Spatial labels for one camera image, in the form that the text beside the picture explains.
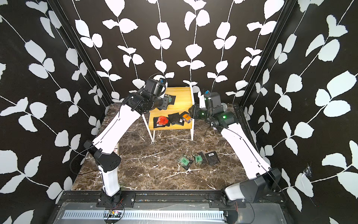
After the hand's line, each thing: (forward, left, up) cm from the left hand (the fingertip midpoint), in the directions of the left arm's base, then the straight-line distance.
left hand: (166, 98), depth 75 cm
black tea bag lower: (0, -5, -19) cm, 19 cm away
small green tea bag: (-21, -19, -35) cm, 45 cm away
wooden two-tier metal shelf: (+1, -8, -2) cm, 8 cm away
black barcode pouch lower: (-5, +8, -19) cm, 21 cm away
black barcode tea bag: (-22, -28, -35) cm, 50 cm away
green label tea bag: (-23, -10, -35) cm, 43 cm away
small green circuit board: (-49, +28, -36) cm, 66 cm away
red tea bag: (-2, +5, -18) cm, 19 cm away
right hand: (-6, -13, -2) cm, 15 cm away
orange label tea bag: (0, -12, -19) cm, 22 cm away
